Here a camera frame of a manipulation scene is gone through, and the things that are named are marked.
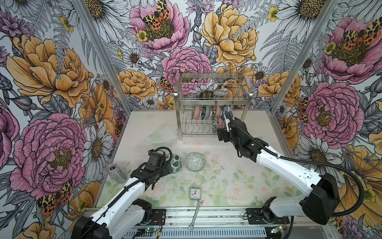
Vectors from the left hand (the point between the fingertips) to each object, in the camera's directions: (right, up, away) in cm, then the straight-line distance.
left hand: (162, 173), depth 85 cm
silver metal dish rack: (+24, +46, +34) cm, 62 cm away
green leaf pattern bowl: (+7, +3, +7) cm, 11 cm away
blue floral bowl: (+40, +39, +28) cm, 63 cm away
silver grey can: (-21, +2, -8) cm, 23 cm away
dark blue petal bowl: (+26, +36, +21) cm, 49 cm away
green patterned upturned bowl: (+19, +4, +7) cm, 20 cm away
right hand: (+36, +24, -4) cm, 44 cm away
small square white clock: (+19, -9, -5) cm, 21 cm away
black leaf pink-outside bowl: (+19, +35, +21) cm, 45 cm away
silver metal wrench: (+17, -21, -12) cm, 30 cm away
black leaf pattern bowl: (+33, +37, +30) cm, 58 cm away
